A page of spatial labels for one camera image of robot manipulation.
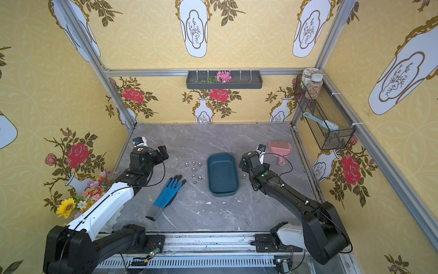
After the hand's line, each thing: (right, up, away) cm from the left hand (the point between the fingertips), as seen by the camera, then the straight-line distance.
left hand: (151, 149), depth 84 cm
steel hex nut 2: (+18, -9, +17) cm, 26 cm away
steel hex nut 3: (+22, -9, +17) cm, 29 cm away
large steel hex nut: (+23, -16, +11) cm, 30 cm away
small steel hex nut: (+20, -19, +9) cm, 29 cm away
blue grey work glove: (+7, -24, +2) cm, 25 cm away
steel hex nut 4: (+19, -12, +14) cm, 26 cm away
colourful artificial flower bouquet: (-23, -21, -19) cm, 36 cm away
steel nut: (+48, -15, +11) cm, 51 cm away
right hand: (+52, -5, +5) cm, 53 cm away
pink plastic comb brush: (+71, -1, +21) cm, 74 cm away
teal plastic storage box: (+36, -15, +12) cm, 40 cm away
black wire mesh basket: (+87, +20, +4) cm, 90 cm away
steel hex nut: (+14, -10, +16) cm, 24 cm away
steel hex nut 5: (+19, -15, +11) cm, 27 cm away
